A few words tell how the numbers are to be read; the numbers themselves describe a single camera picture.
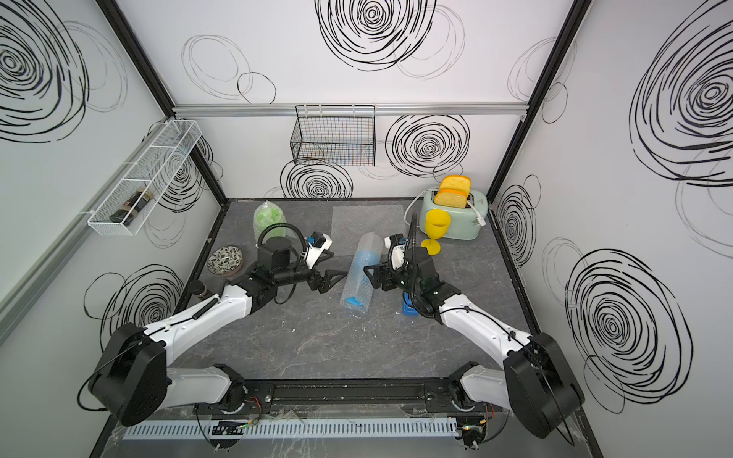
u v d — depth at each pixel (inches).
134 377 15.9
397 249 28.4
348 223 44.1
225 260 39.0
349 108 35.2
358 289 33.3
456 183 37.9
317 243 26.8
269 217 36.8
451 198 37.7
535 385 16.0
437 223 36.1
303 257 27.3
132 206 26.3
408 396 29.6
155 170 29.0
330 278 27.9
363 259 36.8
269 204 37.0
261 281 25.1
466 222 37.8
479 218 36.9
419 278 24.8
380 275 28.6
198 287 33.2
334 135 48.8
